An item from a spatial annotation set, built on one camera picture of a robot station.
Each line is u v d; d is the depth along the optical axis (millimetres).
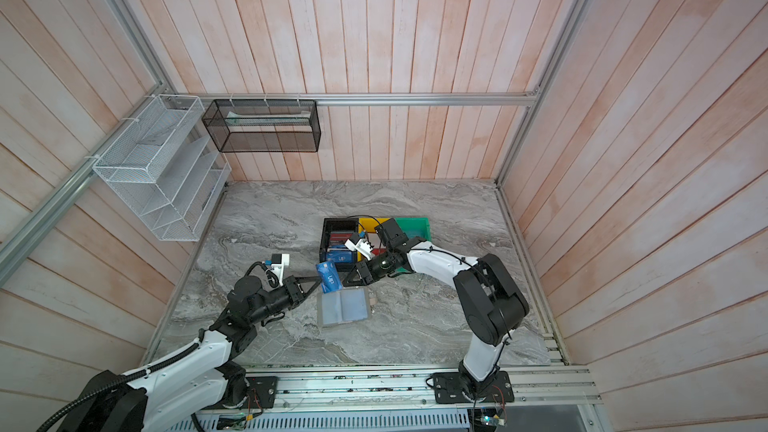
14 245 513
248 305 631
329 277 799
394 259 677
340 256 957
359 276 763
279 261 763
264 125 1064
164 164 727
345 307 873
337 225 1027
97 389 425
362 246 798
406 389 760
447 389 730
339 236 1011
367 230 814
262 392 731
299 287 740
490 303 474
